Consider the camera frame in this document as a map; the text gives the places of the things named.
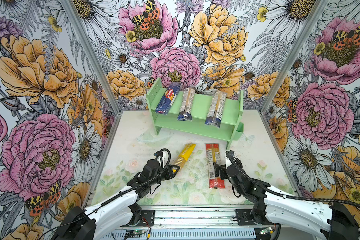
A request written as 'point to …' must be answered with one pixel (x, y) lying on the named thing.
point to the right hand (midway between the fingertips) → (222, 165)
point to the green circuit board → (134, 231)
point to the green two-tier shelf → (231, 129)
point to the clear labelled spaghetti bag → (215, 114)
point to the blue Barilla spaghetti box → (168, 97)
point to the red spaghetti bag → (213, 155)
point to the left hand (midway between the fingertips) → (177, 171)
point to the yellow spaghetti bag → (185, 154)
